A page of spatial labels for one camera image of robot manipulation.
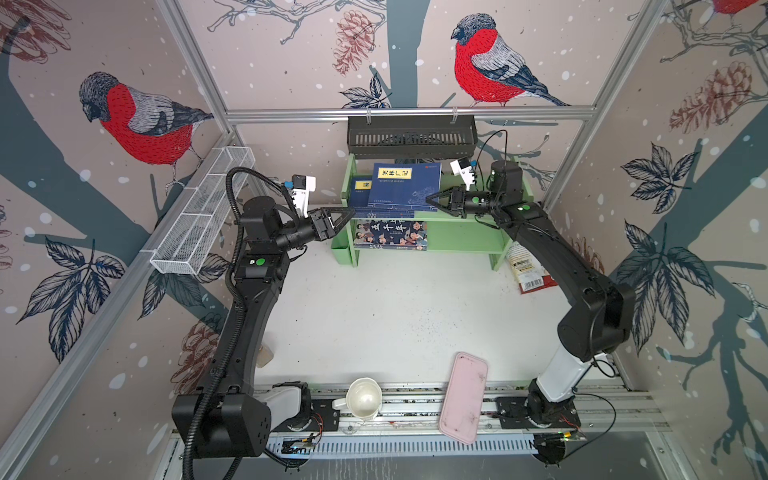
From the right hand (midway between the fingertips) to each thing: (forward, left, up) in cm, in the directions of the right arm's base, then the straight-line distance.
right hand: (425, 205), depth 74 cm
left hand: (-10, +17, +6) cm, 21 cm away
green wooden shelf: (+10, -9, -21) cm, 25 cm away
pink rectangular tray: (-39, -10, -37) cm, 55 cm away
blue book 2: (+2, +11, -5) cm, 12 cm away
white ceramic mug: (-38, +15, -33) cm, 52 cm away
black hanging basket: (+40, +4, -5) cm, 40 cm away
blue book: (+6, +6, +2) cm, 9 cm away
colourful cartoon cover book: (+6, +10, -19) cm, 22 cm away
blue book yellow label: (+9, +18, -3) cm, 21 cm away
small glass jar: (-29, +44, -31) cm, 61 cm away
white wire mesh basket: (-9, +58, -2) cm, 59 cm away
